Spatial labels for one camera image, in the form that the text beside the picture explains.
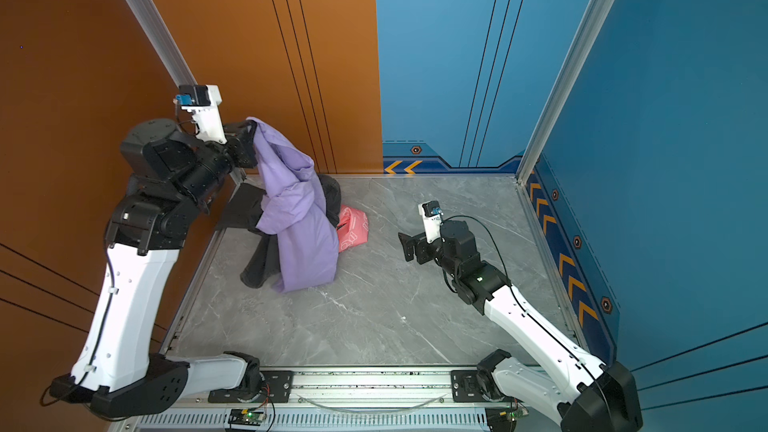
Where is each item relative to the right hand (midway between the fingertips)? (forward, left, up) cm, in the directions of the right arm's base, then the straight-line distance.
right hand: (413, 228), depth 77 cm
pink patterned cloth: (+12, +19, -16) cm, 27 cm away
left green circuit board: (-38, +41, -24) cm, 60 cm away
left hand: (+4, +31, +31) cm, 44 cm away
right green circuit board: (-38, -20, -25) cm, 50 cm away
